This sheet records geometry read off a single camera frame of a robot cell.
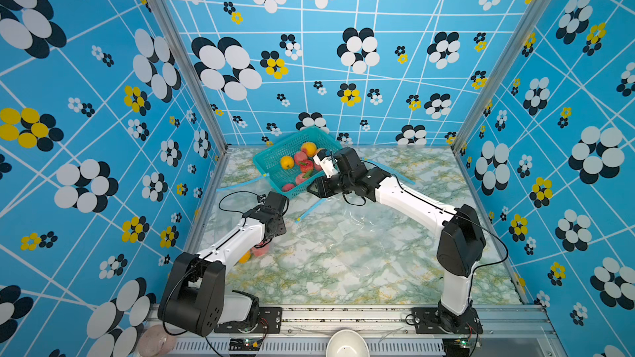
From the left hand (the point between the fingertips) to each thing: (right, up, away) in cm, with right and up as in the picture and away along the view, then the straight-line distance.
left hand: (277, 226), depth 90 cm
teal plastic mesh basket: (-7, +25, +19) cm, 32 cm away
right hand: (+14, +15, -7) cm, 22 cm away
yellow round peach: (+1, +24, +19) cm, 30 cm away
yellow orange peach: (-10, -10, -5) cm, 15 cm away
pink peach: (-4, -7, -7) cm, 11 cm away
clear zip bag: (+30, -1, +2) cm, 30 cm away
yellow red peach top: (+10, +30, +21) cm, 39 cm away
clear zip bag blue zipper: (-21, +6, +12) cm, 26 cm away
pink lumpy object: (-31, -29, -20) cm, 47 cm away
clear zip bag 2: (+47, +20, +23) cm, 56 cm away
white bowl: (+24, -28, -22) cm, 42 cm away
